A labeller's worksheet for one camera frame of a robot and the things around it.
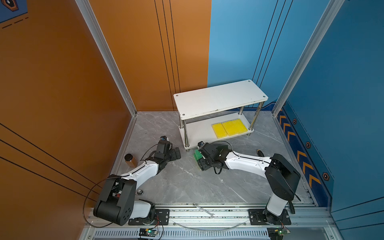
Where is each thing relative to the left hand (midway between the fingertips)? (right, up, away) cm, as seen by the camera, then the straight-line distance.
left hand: (173, 150), depth 92 cm
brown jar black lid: (-23, -5, -7) cm, 25 cm away
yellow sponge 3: (+30, +12, +10) cm, 34 cm away
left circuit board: (-9, -36, -21) cm, 43 cm away
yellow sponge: (+48, +13, +9) cm, 50 cm away
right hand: (+18, -6, -4) cm, 19 cm away
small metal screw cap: (-16, -21, -12) cm, 29 cm away
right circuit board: (+52, -36, -22) cm, 67 cm away
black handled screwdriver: (+55, -2, +2) cm, 55 cm away
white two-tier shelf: (+25, +22, -18) cm, 38 cm away
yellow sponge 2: (+40, +14, +10) cm, 43 cm away
